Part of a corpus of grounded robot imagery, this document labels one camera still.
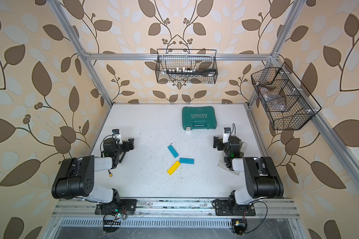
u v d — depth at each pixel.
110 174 0.85
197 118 1.05
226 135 0.81
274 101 0.70
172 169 0.87
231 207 0.67
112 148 0.74
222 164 0.89
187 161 0.89
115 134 0.82
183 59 0.91
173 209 0.75
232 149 0.72
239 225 0.71
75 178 0.45
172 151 0.94
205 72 0.83
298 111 0.72
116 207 0.68
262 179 0.45
